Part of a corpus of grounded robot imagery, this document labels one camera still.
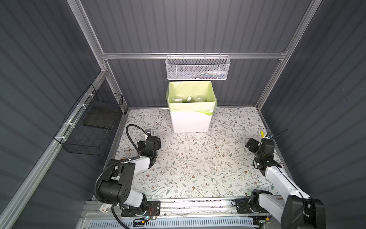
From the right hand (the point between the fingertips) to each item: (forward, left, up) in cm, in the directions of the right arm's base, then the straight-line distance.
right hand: (259, 142), depth 86 cm
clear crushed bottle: (+31, +51, +9) cm, 60 cm away
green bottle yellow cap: (+30, +37, +10) cm, 48 cm away
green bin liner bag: (+34, +41, +9) cm, 54 cm away
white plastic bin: (+15, +45, +2) cm, 48 cm away
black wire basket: (-2, +96, +19) cm, 98 cm away
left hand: (+4, +70, -3) cm, 71 cm away
